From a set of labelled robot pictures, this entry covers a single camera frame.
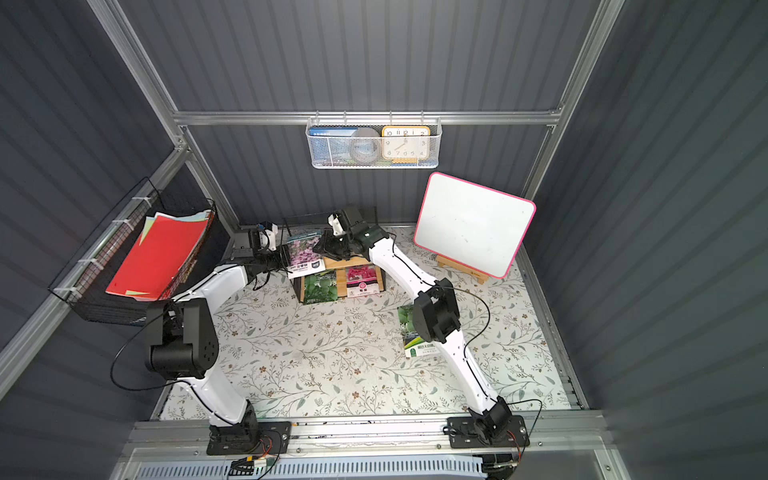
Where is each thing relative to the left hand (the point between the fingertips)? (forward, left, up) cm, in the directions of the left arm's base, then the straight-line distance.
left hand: (289, 251), depth 95 cm
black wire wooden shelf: (-7, -18, +3) cm, 19 cm away
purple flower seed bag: (-6, -6, +3) cm, 9 cm away
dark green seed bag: (-6, -9, -12) cm, 16 cm away
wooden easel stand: (+3, -52, -10) cm, 53 cm away
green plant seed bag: (-26, -40, -14) cm, 50 cm away
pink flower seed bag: (-4, -23, -12) cm, 26 cm away
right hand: (-2, -12, +5) cm, 13 cm away
